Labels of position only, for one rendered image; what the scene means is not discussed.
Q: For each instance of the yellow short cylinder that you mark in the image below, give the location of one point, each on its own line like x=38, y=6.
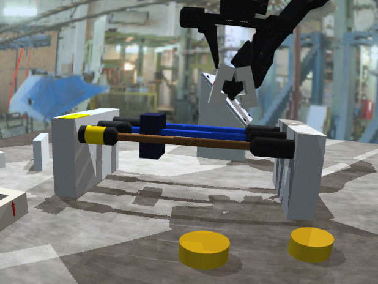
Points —
x=311, y=245
x=204, y=250

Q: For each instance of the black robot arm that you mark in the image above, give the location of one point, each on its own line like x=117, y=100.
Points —
x=295, y=10

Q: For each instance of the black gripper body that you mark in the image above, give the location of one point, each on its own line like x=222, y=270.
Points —
x=192, y=17

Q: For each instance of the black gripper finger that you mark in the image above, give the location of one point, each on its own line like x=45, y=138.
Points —
x=210, y=33
x=259, y=39

